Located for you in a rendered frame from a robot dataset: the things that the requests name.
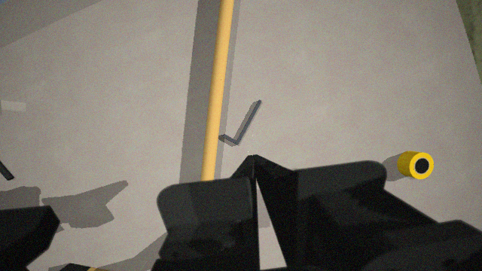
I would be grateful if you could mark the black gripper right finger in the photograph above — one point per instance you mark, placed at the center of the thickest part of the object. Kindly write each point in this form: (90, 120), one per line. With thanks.
(286, 195)

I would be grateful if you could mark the black bent bar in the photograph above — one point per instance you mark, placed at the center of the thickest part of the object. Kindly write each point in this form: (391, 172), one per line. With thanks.
(5, 172)

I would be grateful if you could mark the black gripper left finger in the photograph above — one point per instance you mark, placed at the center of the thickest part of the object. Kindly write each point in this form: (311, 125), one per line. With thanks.
(216, 200)

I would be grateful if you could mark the long wooden-handled scraper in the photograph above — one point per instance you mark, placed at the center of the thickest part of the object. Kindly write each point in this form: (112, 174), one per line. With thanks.
(216, 90)

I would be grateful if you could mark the grey l-shaped bar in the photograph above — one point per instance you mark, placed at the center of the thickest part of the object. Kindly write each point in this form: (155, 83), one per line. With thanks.
(245, 127)

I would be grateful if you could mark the yellow cylinder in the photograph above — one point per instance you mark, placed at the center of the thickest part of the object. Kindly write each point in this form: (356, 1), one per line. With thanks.
(415, 164)

